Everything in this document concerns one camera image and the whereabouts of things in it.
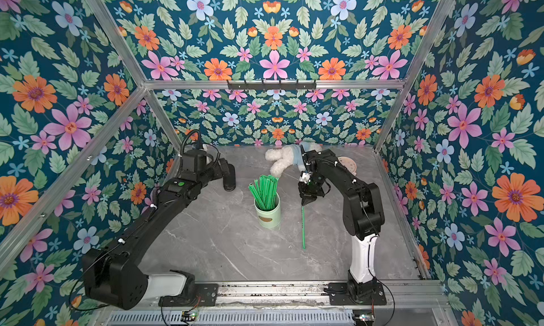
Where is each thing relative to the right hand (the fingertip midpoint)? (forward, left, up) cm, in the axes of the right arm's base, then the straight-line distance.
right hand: (307, 199), depth 88 cm
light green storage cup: (-9, +16, -1) cm, 18 cm away
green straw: (-11, +1, -4) cm, 12 cm away
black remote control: (+14, +38, -7) cm, 41 cm away
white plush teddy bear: (+25, +9, +1) cm, 27 cm away
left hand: (+6, +35, +16) cm, 39 cm away
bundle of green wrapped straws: (-1, +17, +7) cm, 19 cm away
